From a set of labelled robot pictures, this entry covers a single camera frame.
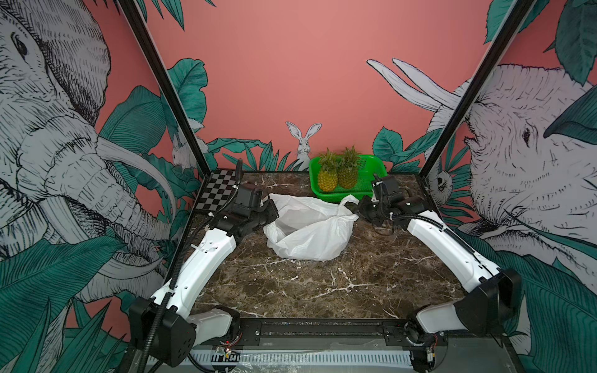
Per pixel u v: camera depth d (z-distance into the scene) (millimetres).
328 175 1041
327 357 702
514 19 711
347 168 1020
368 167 1185
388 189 603
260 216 643
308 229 752
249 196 574
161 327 377
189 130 1031
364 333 749
